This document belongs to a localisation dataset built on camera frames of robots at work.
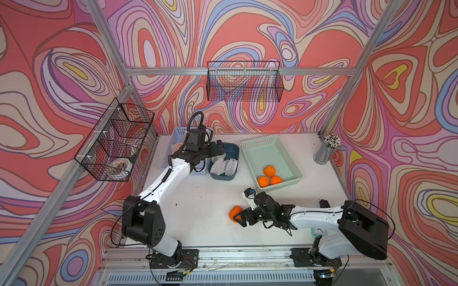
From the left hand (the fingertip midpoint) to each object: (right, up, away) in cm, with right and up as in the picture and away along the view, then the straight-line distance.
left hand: (219, 147), depth 84 cm
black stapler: (+53, -29, +4) cm, 60 cm away
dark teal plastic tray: (+6, -2, +24) cm, 25 cm away
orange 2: (+29, -17, +8) cm, 35 cm away
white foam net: (-1, -10, +9) cm, 14 cm away
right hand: (+11, -34, -2) cm, 36 cm away
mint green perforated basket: (+29, -2, +27) cm, 40 cm away
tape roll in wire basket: (-39, -8, -14) cm, 42 cm away
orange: (+23, -18, +7) cm, 29 cm away
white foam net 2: (+6, -10, +9) cm, 15 cm away
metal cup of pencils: (+58, +3, +7) cm, 58 cm away
